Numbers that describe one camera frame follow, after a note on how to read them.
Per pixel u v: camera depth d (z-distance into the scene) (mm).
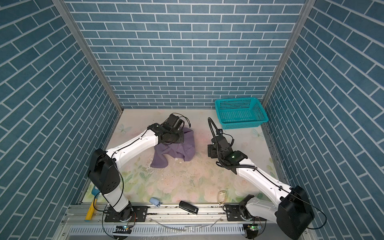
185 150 841
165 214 755
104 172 444
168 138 625
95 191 806
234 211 737
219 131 711
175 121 669
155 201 765
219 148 608
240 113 1195
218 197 788
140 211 748
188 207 734
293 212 395
